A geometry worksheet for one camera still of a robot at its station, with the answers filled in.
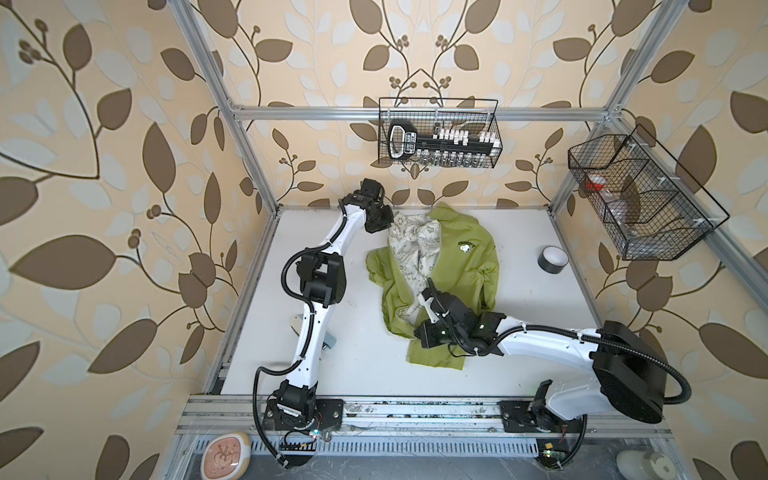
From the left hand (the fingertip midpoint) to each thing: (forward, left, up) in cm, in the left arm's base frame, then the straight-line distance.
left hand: (394, 218), depth 103 cm
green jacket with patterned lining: (-14, -12, 0) cm, 18 cm away
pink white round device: (-68, +36, -9) cm, 77 cm away
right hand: (-40, -7, -5) cm, 41 cm away
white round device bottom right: (-67, -55, -4) cm, 86 cm away
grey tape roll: (-8, -57, -10) cm, 58 cm away
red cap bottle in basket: (-6, -55, +23) cm, 60 cm away
